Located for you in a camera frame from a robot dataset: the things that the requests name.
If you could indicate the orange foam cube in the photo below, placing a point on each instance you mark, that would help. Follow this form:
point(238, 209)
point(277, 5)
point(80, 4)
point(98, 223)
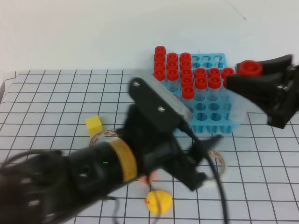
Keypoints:
point(149, 178)

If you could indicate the yellow rubber duck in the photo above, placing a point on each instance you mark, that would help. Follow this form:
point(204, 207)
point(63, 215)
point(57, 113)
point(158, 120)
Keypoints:
point(158, 202)

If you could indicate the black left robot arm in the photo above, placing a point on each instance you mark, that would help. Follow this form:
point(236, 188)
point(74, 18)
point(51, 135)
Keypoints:
point(46, 187)

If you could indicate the red capped test tube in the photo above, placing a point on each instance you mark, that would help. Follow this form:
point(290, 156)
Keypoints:
point(246, 68)

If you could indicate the red capped tube back left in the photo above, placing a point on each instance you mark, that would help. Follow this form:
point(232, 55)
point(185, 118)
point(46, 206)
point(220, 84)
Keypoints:
point(160, 50)

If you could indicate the yellow foam cube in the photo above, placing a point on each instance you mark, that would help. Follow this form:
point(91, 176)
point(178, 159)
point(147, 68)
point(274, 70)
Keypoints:
point(94, 125)

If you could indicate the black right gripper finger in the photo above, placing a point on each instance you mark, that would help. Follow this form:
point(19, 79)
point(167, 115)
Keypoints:
point(262, 89)
point(275, 65)

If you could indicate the white tape roll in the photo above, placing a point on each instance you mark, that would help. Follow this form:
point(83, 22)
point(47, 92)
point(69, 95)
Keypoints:
point(221, 163)
point(104, 135)

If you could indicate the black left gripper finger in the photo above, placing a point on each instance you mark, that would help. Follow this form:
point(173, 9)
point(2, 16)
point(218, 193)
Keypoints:
point(200, 149)

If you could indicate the left white tape roll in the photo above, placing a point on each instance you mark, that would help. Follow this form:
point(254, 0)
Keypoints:
point(104, 135)

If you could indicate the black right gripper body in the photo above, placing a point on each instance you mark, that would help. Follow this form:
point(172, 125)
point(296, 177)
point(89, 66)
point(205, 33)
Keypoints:
point(286, 101)

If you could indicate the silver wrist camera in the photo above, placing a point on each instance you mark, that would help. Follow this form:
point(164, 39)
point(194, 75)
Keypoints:
point(158, 105)

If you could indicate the right white tape roll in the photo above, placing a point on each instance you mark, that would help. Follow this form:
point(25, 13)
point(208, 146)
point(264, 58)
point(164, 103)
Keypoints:
point(221, 163)

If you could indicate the blue test tube rack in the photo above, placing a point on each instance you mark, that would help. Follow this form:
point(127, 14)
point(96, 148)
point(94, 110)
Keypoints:
point(213, 105)

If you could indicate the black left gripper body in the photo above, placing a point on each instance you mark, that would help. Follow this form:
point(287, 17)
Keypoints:
point(154, 150)

